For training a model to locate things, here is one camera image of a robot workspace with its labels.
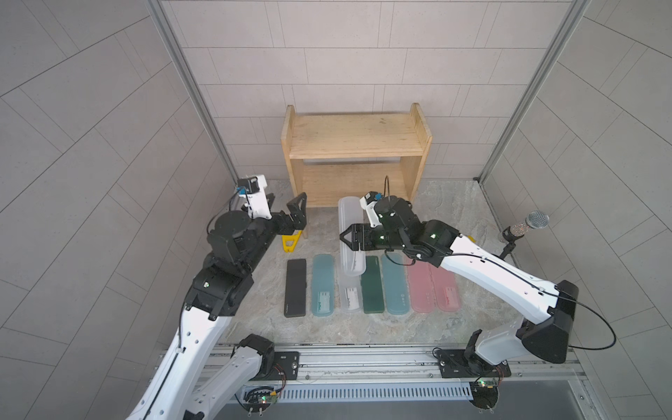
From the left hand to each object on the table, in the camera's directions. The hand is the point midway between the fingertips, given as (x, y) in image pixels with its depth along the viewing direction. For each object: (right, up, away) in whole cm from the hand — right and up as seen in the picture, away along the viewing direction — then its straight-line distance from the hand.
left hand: (296, 193), depth 61 cm
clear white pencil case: (+13, -32, +22) cm, 41 cm away
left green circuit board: (-10, -52, +4) cm, 53 cm away
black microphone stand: (+62, -16, +18) cm, 66 cm away
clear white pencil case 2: (+14, -18, +6) cm, 23 cm away
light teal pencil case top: (+4, -31, +27) cm, 41 cm away
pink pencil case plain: (+36, -32, +23) cm, 54 cm away
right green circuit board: (+48, -53, +7) cm, 72 cm away
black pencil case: (-5, -31, +24) cm, 40 cm away
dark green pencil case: (+20, -31, +22) cm, 43 cm away
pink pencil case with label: (+44, -30, +23) cm, 58 cm away
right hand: (+12, -12, +8) cm, 19 cm away
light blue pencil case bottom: (+28, -30, +26) cm, 49 cm away
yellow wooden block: (+60, -17, +38) cm, 73 cm away
